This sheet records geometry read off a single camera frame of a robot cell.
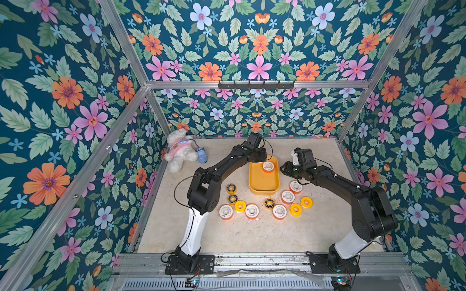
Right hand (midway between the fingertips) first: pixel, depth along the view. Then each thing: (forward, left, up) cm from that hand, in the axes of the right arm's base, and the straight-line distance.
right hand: (282, 167), depth 93 cm
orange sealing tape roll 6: (-6, -8, -10) cm, 14 cm away
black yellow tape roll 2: (-14, +26, -10) cm, 31 cm away
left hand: (+7, +8, +3) cm, 11 cm away
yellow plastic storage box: (-3, +11, -12) cm, 16 cm away
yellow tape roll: (-18, +22, -10) cm, 30 cm away
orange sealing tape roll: (+6, +7, -8) cm, 12 cm away
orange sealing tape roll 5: (-12, -3, -10) cm, 16 cm away
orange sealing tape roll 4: (-20, +2, -10) cm, 22 cm away
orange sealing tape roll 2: (-21, +28, -10) cm, 36 cm away
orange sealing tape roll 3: (-20, +16, -10) cm, 27 cm away
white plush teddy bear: (+13, +58, -1) cm, 59 cm away
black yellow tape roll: (-8, +27, -9) cm, 30 cm away
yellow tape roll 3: (-14, -12, -10) cm, 21 cm away
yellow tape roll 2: (-18, -6, -10) cm, 22 cm away
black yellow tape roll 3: (-15, +7, -10) cm, 20 cm away
